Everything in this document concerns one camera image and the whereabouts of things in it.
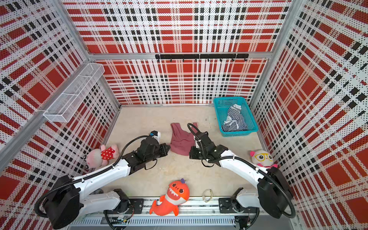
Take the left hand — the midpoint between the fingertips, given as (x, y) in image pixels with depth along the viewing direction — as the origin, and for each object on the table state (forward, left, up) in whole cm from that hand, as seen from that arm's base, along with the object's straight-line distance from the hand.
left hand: (172, 146), depth 83 cm
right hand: (-4, -11, -1) cm, 12 cm away
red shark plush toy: (-24, -5, -3) cm, 25 cm away
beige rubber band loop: (-25, -18, -11) cm, 32 cm away
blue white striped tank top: (+26, -44, -8) cm, 51 cm away
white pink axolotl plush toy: (-5, -53, -5) cm, 54 cm away
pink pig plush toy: (-4, +46, -5) cm, 46 cm away
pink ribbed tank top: (+10, -4, -10) cm, 15 cm away
